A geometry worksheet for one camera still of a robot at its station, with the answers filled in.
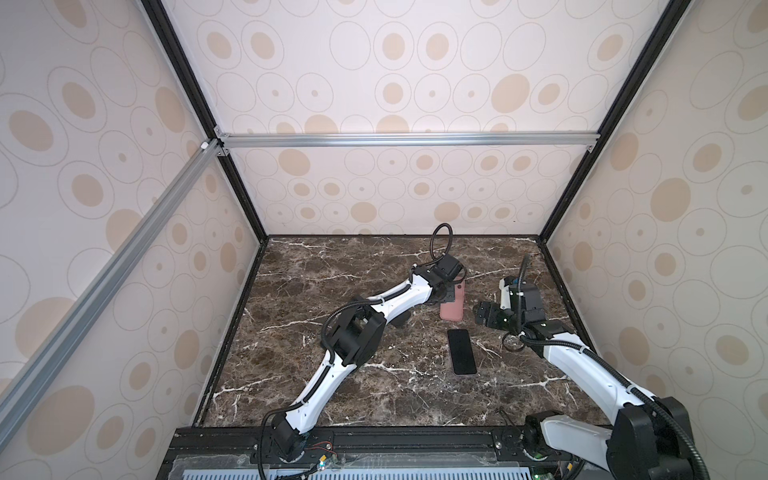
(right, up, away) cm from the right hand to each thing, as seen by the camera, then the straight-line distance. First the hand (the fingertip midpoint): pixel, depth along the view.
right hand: (489, 308), depth 87 cm
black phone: (-25, -5, +10) cm, 27 cm away
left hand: (-8, +5, +9) cm, 13 cm away
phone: (-8, -13, +2) cm, 15 cm away
